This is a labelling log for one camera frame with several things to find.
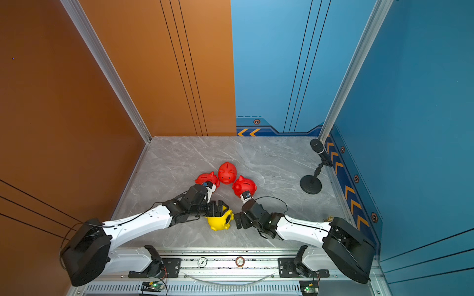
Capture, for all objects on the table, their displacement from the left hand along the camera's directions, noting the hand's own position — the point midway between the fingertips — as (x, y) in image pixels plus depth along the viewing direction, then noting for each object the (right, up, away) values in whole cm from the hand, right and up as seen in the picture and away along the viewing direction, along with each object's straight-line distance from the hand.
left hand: (224, 206), depth 83 cm
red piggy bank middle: (+1, +14, +10) cm, 17 cm away
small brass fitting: (+48, -5, -2) cm, 48 cm away
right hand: (+9, -4, +2) cm, 10 cm away
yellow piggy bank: (-1, -5, -6) cm, 8 cm away
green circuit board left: (-25, -27, -13) cm, 39 cm away
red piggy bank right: (+9, +9, +4) cm, 13 cm away
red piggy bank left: (-8, +12, +6) cm, 16 cm away
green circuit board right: (+35, -29, -12) cm, 47 cm away
